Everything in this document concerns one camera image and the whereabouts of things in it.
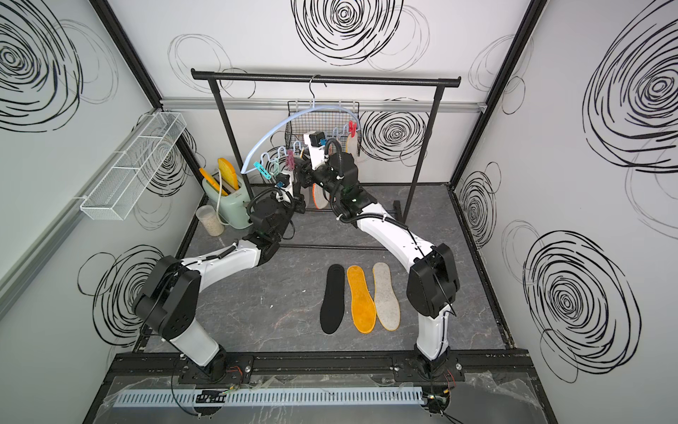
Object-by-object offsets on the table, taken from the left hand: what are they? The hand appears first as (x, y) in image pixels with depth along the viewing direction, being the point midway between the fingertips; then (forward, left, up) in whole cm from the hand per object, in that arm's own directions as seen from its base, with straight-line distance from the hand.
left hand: (299, 180), depth 81 cm
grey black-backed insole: (-30, -11, -30) cm, 43 cm away
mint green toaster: (+1, +27, -16) cm, 32 cm away
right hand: (-2, 0, +11) cm, 12 cm away
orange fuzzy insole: (-28, -22, -28) cm, 46 cm away
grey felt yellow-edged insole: (-26, -29, -29) cm, 49 cm away
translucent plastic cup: (-1, +35, -21) cm, 41 cm away
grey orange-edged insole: (-1, -6, -7) cm, 9 cm away
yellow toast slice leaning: (+7, +33, -10) cm, 36 cm away
